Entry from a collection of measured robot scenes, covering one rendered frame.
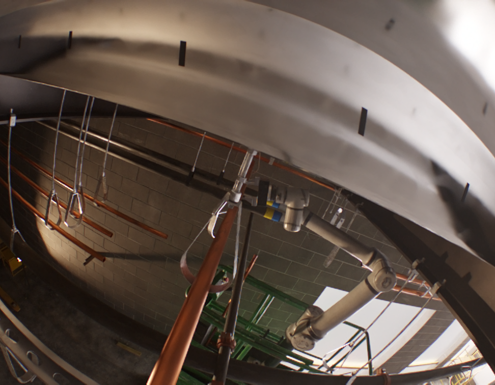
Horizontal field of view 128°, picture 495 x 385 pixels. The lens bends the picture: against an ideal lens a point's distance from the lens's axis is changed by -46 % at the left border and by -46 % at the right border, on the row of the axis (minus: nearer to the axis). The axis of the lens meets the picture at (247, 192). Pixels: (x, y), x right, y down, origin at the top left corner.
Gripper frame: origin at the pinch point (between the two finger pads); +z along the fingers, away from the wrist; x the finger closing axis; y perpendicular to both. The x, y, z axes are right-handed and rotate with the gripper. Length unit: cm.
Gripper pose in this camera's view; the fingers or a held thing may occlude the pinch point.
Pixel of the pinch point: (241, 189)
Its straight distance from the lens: 109.5
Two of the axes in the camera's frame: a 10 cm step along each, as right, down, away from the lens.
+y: -0.9, 2.8, -9.6
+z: -9.9, -1.2, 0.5
